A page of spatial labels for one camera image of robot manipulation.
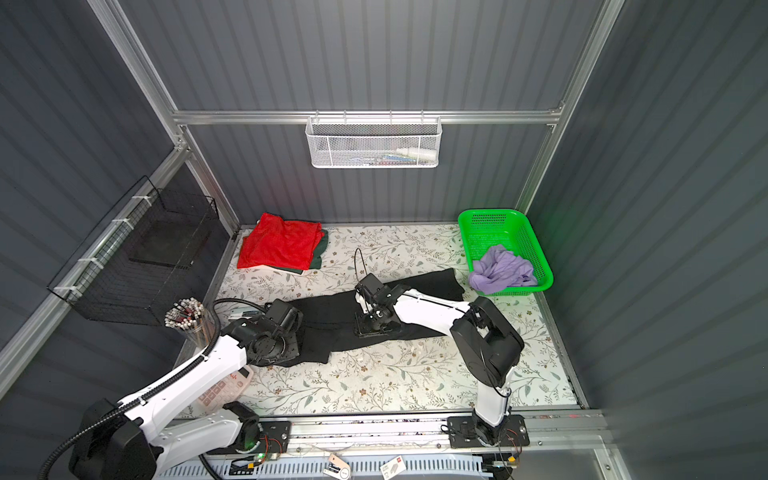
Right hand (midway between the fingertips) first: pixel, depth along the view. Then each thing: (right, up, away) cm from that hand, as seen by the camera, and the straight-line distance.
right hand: (361, 334), depth 87 cm
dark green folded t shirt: (-19, +22, +21) cm, 36 cm away
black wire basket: (-52, +25, -11) cm, 59 cm away
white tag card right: (+9, -26, -18) cm, 33 cm away
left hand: (-19, -3, -5) cm, 20 cm away
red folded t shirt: (-34, +28, +21) cm, 49 cm away
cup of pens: (-43, +8, -11) cm, 45 cm away
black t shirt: (-11, +2, +7) cm, 13 cm away
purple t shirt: (+46, +19, +14) cm, 52 cm away
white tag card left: (-4, -26, -19) cm, 32 cm away
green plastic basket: (+45, +33, +30) cm, 64 cm away
